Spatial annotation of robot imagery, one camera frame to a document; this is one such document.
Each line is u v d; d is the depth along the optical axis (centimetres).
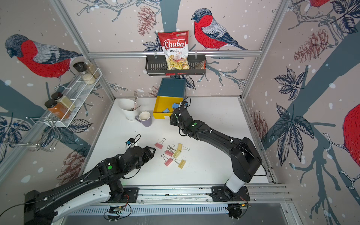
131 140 70
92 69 86
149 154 68
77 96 79
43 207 41
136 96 104
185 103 74
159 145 93
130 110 105
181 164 83
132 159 55
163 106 95
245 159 44
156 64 95
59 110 64
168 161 85
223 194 66
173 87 98
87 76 84
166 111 92
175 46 81
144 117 100
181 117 62
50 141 70
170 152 89
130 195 73
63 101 67
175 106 93
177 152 86
